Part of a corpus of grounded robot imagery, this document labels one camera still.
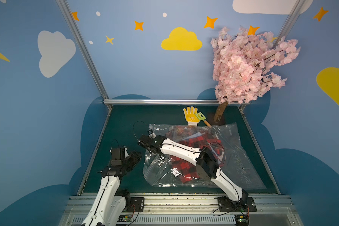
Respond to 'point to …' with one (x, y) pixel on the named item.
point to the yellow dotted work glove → (190, 117)
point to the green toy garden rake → (200, 116)
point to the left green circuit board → (125, 218)
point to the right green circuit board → (241, 220)
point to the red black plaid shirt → (196, 137)
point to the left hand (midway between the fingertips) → (140, 154)
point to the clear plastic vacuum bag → (224, 139)
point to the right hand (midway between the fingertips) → (158, 145)
